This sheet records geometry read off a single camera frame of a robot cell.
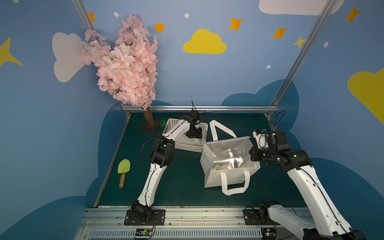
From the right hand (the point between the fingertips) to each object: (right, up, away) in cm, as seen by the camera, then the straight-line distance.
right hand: (252, 149), depth 75 cm
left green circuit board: (-55, -40, -3) cm, 68 cm away
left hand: (-26, +7, +30) cm, 40 cm away
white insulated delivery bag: (-7, -11, +20) cm, 24 cm away
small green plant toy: (-53, +14, +37) cm, 67 cm away
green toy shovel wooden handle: (-73, -13, +17) cm, 76 cm away
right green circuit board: (+7, -41, -2) cm, 42 cm away
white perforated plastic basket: (-35, 0, +27) cm, 45 cm away
